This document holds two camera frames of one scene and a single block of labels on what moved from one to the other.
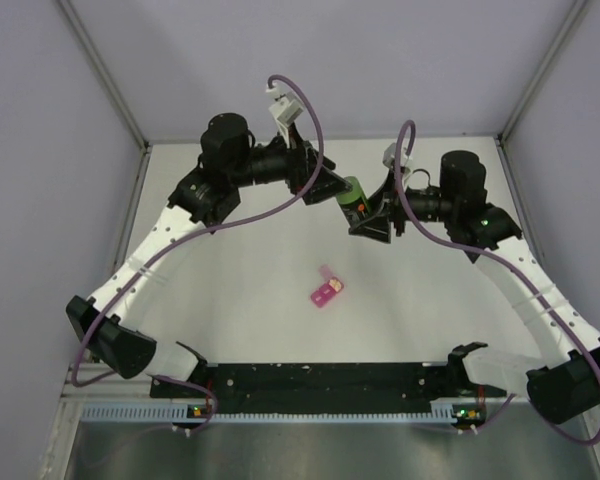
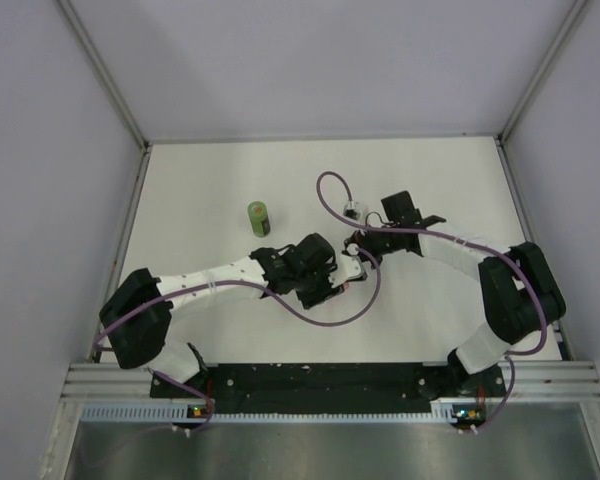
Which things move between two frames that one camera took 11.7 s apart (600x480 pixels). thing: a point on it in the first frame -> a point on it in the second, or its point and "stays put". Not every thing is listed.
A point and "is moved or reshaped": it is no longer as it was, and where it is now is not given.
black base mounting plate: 324,384 stays put
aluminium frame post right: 538,72 stays put
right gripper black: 378,227 -> 362,238
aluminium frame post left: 79,26 stays put
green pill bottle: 356,211 is moved or reshaped
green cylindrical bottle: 352,195 -> 257,210
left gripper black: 302,161 -> 325,292
